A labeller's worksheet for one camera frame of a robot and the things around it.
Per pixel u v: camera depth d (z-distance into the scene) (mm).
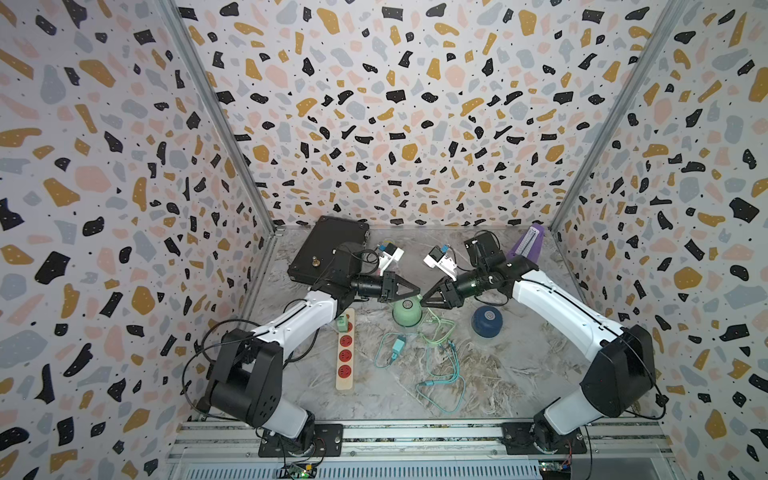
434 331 942
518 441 735
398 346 868
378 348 895
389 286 688
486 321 839
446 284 675
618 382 423
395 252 747
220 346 445
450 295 666
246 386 428
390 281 698
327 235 1139
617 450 758
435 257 697
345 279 667
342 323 864
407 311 857
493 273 611
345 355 855
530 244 999
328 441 735
